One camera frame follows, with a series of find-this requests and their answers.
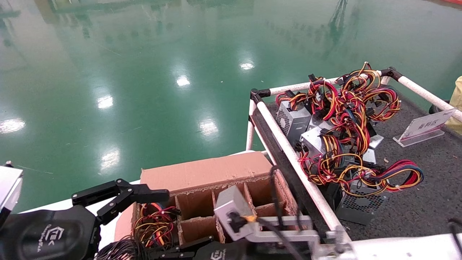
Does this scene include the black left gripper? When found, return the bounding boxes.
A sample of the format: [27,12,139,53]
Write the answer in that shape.
[0,205,102,260]

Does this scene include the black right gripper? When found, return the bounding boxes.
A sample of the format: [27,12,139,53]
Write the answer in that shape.
[147,236,255,260]

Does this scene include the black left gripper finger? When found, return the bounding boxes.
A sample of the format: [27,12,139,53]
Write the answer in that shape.
[71,179,170,225]

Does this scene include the silver power supply black cables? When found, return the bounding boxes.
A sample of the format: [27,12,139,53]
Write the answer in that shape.
[95,235,147,260]

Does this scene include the brown cardboard box with dividers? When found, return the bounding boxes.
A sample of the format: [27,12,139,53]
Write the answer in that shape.
[115,151,301,260]

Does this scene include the silver power supply vented side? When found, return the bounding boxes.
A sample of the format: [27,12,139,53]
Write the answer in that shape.
[275,78,340,146]

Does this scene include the clear acrylic sign holder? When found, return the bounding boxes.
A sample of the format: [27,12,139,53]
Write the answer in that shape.
[393,108,456,148]

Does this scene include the person in yellow jacket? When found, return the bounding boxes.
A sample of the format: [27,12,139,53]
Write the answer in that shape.
[446,76,462,135]

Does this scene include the power supply wires in box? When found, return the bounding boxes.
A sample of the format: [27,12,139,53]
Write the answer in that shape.
[132,202,182,250]

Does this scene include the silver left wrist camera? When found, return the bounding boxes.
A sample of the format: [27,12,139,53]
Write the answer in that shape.
[0,161,24,221]

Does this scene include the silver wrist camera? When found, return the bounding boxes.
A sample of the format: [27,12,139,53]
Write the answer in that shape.
[214,185,322,244]
[0,161,24,221]

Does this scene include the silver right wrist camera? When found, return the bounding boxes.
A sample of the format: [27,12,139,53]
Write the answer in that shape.
[214,185,322,244]

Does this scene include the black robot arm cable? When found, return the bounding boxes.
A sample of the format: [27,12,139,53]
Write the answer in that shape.
[448,217,462,255]
[269,165,308,260]

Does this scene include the white pipe table frame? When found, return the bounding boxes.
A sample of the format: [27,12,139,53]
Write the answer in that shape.
[247,67,462,243]

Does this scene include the silver power supply colourful wires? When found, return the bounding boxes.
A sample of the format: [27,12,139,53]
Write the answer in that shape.
[299,108,372,170]
[362,134,385,164]

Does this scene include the colourful cable bundle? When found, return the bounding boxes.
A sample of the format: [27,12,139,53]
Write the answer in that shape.
[339,61,401,123]

